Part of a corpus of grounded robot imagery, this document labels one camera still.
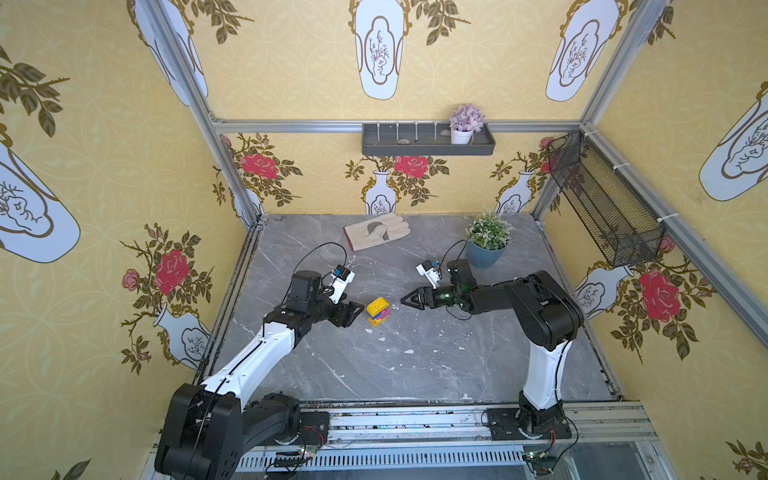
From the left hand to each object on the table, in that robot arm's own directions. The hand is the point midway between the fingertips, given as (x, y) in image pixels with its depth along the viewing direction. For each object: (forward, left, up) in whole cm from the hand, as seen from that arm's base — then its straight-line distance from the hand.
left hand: (355, 301), depth 85 cm
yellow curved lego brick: (-1, -6, -2) cm, 6 cm away
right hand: (+2, -16, -8) cm, 18 cm away
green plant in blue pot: (+20, -42, +5) cm, 46 cm away
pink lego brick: (-1, -8, -6) cm, 11 cm away
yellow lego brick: (-2, -6, -10) cm, 12 cm away
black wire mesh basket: (+12, -77, +14) cm, 79 cm away
